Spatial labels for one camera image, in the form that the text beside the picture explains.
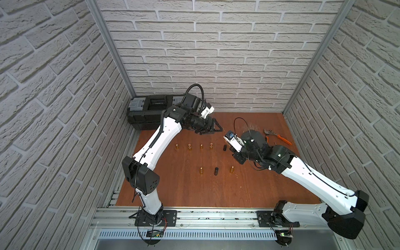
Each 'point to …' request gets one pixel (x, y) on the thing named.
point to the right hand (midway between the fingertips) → (235, 146)
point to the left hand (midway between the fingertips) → (221, 128)
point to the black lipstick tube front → (216, 171)
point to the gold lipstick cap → (177, 146)
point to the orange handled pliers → (270, 132)
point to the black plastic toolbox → (144, 113)
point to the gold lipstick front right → (232, 169)
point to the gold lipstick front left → (201, 170)
